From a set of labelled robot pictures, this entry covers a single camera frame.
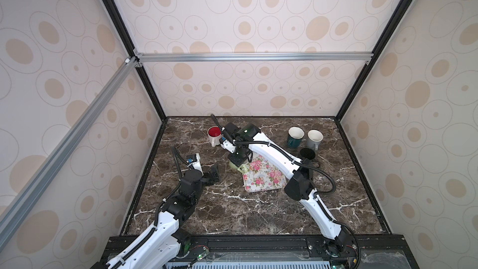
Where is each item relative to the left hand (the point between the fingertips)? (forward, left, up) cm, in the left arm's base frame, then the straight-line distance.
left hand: (214, 164), depth 80 cm
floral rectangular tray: (+4, -23, -16) cm, 28 cm away
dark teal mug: (+23, -40, -7) cm, 47 cm away
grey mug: (+23, -51, -9) cm, 57 cm away
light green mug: (+3, -13, -9) cm, 16 cm away
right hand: (+7, -12, -6) cm, 15 cm away
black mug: (+13, -47, -12) cm, 50 cm away
